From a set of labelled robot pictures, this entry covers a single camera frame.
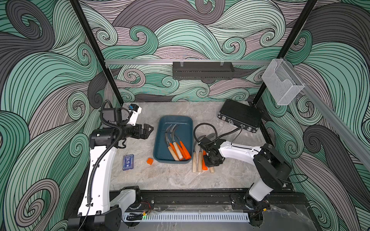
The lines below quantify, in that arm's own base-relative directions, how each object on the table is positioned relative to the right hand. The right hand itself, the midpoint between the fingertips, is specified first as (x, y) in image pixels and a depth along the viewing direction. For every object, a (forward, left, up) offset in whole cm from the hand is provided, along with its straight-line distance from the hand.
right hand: (208, 165), depth 87 cm
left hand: (+9, +35, +31) cm, 48 cm away
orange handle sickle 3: (+5, +13, +6) cm, 15 cm away
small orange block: (+2, +36, +3) cm, 36 cm away
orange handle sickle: (-2, +3, +3) cm, 4 cm away
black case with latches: (+34, -30, +6) cm, 46 cm away
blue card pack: (+1, +49, +3) cm, 49 cm away
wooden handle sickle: (+2, +9, +2) cm, 9 cm away
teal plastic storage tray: (+8, +28, +2) cm, 29 cm away
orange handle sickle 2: (+13, +23, +3) cm, 27 cm away
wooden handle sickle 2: (-3, -1, +3) cm, 4 cm away
